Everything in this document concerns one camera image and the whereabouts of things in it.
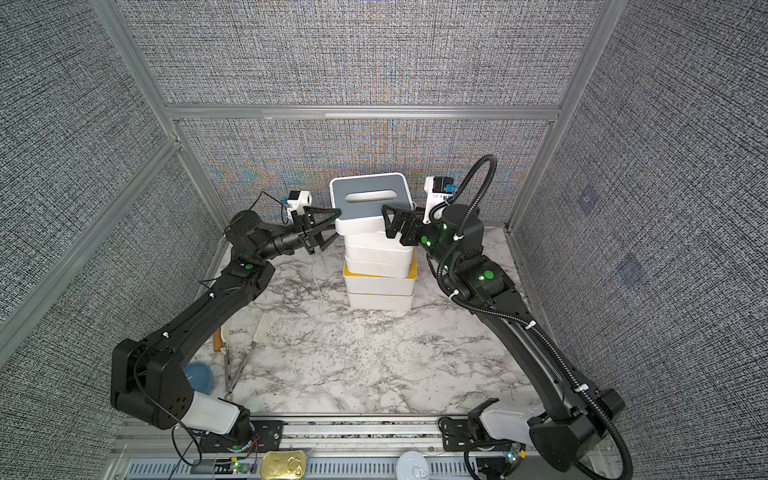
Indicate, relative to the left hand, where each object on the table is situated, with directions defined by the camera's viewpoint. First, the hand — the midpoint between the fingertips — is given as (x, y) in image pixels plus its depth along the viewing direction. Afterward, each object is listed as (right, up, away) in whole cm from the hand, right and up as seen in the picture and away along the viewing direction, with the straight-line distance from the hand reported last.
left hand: (346, 219), depth 64 cm
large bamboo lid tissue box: (+7, -23, +31) cm, 39 cm away
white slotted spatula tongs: (-28, -30, +24) cm, 48 cm away
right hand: (+12, +4, -1) cm, 12 cm away
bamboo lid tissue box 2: (+9, -13, +18) cm, 24 cm away
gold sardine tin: (-14, -54, +3) cm, 56 cm away
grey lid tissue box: (+6, -5, +9) cm, 12 cm away
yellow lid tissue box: (0, -16, +20) cm, 26 cm away
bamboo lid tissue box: (+6, -9, +16) cm, 20 cm away
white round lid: (+14, -54, +2) cm, 55 cm away
